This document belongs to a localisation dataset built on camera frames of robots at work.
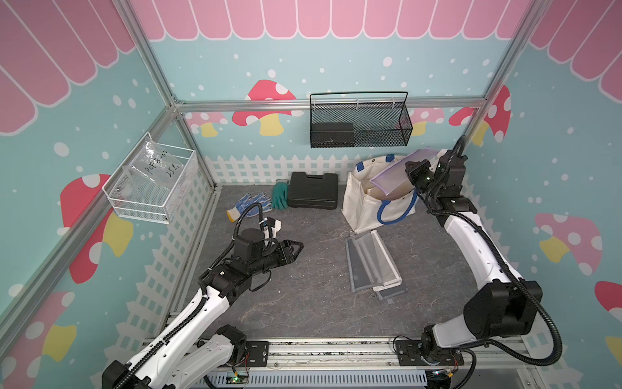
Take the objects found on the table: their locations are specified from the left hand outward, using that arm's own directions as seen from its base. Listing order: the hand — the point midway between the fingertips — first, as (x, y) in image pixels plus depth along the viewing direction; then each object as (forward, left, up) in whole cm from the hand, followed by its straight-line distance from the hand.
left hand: (299, 251), depth 74 cm
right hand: (+26, -33, +15) cm, 45 cm away
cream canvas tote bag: (+21, -22, -6) cm, 31 cm away
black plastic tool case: (+41, -3, -16) cm, 44 cm away
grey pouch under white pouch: (-5, -32, -20) cm, 38 cm away
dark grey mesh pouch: (+2, -21, -19) cm, 29 cm away
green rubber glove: (+39, +13, -18) cm, 45 cm away
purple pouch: (+19, -30, +12) cm, 38 cm away
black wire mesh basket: (+51, -29, +15) cm, 61 cm away
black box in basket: (+44, -10, +12) cm, 46 cm away
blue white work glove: (+30, +33, -20) cm, 49 cm away
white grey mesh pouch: (+5, -31, -18) cm, 36 cm away
